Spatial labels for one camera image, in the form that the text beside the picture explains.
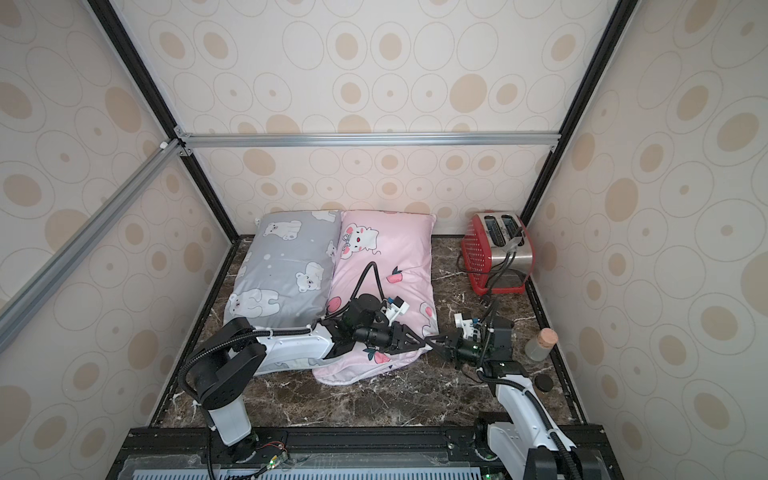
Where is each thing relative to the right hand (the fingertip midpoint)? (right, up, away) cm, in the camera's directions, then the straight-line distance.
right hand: (437, 340), depth 79 cm
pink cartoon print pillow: (-8, +26, +24) cm, 36 cm away
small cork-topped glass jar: (+29, -3, +5) cm, 30 cm away
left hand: (-3, -1, -5) cm, 6 cm away
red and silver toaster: (+21, +24, +14) cm, 34 cm away
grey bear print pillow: (-44, +16, +9) cm, 47 cm away
